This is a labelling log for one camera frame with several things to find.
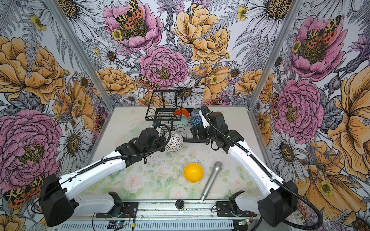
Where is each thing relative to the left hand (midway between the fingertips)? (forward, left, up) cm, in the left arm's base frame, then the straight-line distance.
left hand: (163, 142), depth 80 cm
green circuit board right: (-35, -40, -18) cm, 56 cm away
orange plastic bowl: (+32, -11, -11) cm, 36 cm away
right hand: (+3, -20, +5) cm, 21 cm away
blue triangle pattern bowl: (+27, -20, -14) cm, 37 cm away
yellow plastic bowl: (-10, -17, -18) cm, 26 cm away
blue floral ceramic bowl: (+35, -19, -12) cm, 42 cm away
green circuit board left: (-35, +22, -19) cm, 45 cm away
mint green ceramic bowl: (+25, -10, -15) cm, 31 cm away
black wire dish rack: (+36, +4, -11) cm, 38 cm away
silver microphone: (-16, -26, -15) cm, 34 cm away
